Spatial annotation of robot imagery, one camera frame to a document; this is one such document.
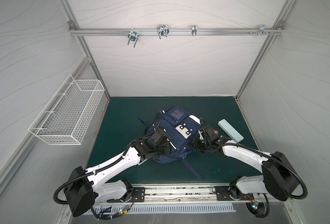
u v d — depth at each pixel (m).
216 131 0.99
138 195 0.73
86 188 0.39
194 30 0.78
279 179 0.42
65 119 0.68
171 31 0.78
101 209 0.72
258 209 0.72
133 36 0.79
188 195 0.75
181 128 0.94
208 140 0.67
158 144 0.59
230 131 0.98
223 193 0.73
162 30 0.77
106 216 0.70
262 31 0.77
